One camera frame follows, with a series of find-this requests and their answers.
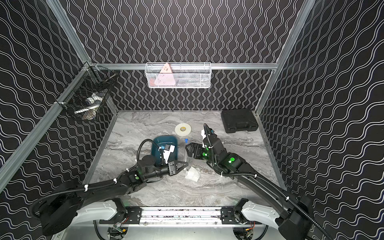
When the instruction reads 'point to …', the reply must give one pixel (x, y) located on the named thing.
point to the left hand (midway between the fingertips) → (188, 163)
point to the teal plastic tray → (161, 141)
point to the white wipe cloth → (193, 174)
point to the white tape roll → (183, 129)
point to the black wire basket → (83, 96)
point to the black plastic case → (234, 120)
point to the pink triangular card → (166, 76)
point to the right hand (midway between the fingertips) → (192, 146)
